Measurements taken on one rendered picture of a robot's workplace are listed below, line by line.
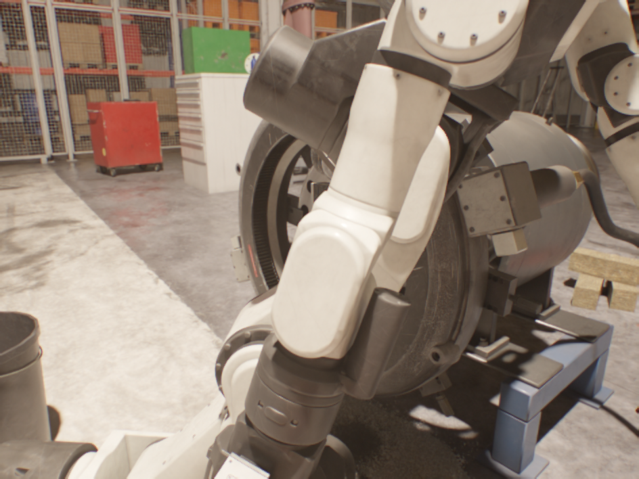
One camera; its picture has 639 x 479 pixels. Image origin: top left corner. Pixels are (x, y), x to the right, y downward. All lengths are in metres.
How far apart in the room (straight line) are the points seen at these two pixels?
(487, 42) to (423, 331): 0.68
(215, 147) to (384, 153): 4.53
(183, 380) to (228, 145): 3.47
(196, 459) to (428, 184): 0.53
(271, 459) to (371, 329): 0.16
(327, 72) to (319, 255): 0.25
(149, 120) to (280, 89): 5.87
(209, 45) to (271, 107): 7.78
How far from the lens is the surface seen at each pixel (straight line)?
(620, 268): 2.61
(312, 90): 0.56
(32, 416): 1.47
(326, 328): 0.38
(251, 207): 1.30
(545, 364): 1.42
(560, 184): 1.01
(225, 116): 4.91
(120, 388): 1.78
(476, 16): 0.35
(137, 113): 6.36
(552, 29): 0.56
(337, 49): 0.56
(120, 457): 1.01
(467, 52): 0.34
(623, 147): 0.77
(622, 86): 0.75
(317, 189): 1.03
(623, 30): 0.81
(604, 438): 1.67
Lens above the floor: 0.93
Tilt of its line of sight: 17 degrees down
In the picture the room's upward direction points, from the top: straight up
